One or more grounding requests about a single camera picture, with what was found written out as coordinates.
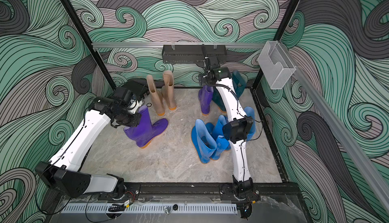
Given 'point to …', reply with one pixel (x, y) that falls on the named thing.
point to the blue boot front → (221, 140)
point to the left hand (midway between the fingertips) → (138, 121)
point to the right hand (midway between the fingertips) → (205, 79)
